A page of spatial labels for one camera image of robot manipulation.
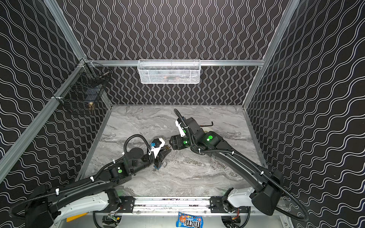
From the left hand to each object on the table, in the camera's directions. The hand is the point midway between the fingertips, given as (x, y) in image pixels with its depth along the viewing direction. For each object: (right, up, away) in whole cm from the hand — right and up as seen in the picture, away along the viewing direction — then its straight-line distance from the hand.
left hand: (171, 149), depth 69 cm
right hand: (+2, +4, +4) cm, 6 cm away
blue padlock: (-12, -15, +19) cm, 27 cm away
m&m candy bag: (+7, -35, 0) cm, 36 cm away
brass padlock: (-2, 0, +1) cm, 2 cm away
